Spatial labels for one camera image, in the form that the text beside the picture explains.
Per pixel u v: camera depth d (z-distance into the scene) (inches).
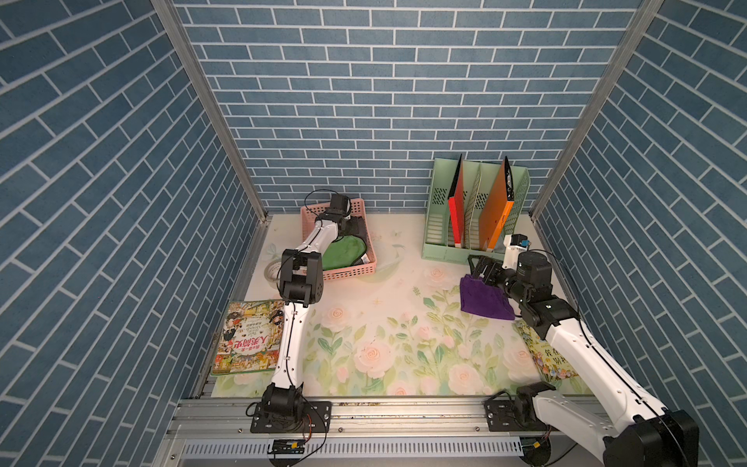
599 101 34.6
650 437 14.8
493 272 27.5
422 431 28.4
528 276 23.5
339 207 35.9
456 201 34.1
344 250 42.6
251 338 34.2
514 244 27.6
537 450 27.8
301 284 26.7
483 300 36.9
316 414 29.1
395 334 35.0
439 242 43.9
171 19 27.8
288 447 28.3
